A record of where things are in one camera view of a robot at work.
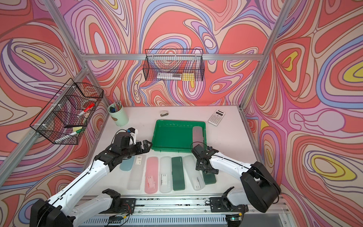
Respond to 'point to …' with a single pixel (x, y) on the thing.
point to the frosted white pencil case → (196, 176)
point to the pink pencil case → (151, 178)
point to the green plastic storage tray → (175, 135)
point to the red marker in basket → (89, 107)
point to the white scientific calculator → (217, 117)
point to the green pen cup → (117, 113)
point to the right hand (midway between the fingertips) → (207, 171)
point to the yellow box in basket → (188, 76)
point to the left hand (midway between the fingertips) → (147, 145)
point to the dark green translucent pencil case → (209, 178)
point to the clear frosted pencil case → (136, 172)
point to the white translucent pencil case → (165, 174)
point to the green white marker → (63, 138)
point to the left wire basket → (64, 118)
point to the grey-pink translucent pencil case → (197, 136)
